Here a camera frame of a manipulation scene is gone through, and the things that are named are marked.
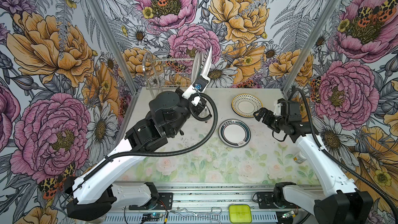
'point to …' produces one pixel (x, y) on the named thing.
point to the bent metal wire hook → (183, 213)
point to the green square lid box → (240, 213)
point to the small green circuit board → (153, 215)
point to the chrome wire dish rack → (167, 73)
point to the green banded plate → (234, 133)
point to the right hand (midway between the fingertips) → (260, 122)
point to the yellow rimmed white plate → (244, 105)
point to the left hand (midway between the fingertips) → (199, 90)
